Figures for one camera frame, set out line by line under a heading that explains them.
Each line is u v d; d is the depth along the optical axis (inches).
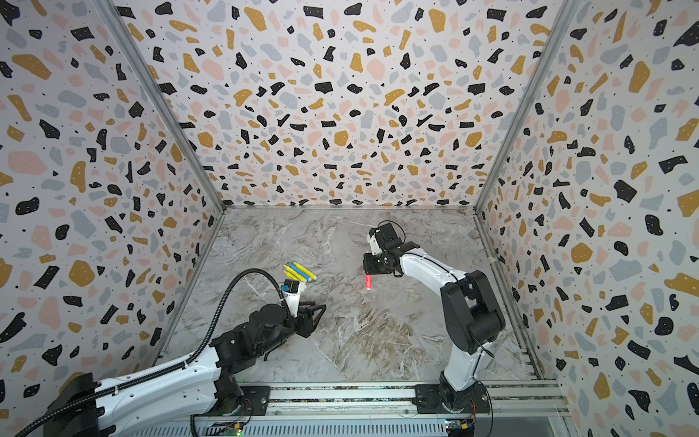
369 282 36.1
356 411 28.8
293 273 39.3
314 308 29.1
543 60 31.4
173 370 19.4
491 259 42.5
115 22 27.7
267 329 22.5
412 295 37.3
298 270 39.4
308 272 39.4
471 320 18.9
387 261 27.1
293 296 26.9
